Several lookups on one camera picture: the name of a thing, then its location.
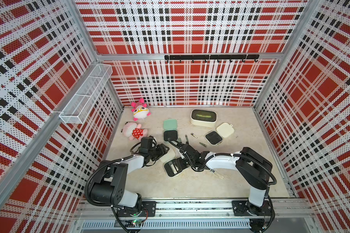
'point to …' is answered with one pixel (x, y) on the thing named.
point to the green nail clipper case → (170, 130)
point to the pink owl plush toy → (140, 110)
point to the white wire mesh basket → (82, 101)
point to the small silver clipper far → (194, 135)
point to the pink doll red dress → (133, 131)
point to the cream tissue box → (203, 118)
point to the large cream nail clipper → (172, 167)
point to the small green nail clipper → (186, 138)
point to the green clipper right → (205, 145)
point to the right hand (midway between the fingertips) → (179, 162)
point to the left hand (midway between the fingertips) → (168, 149)
